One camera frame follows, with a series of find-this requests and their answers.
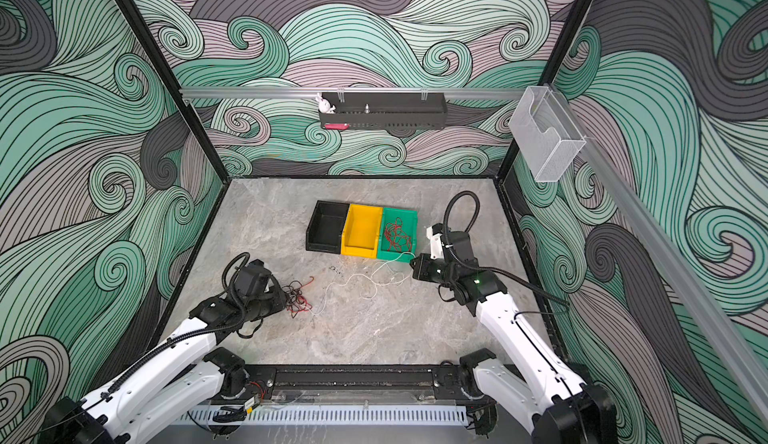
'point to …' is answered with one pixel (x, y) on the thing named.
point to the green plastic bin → (410, 226)
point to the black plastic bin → (324, 230)
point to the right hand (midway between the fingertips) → (411, 262)
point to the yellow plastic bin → (361, 229)
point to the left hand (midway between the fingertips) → (287, 293)
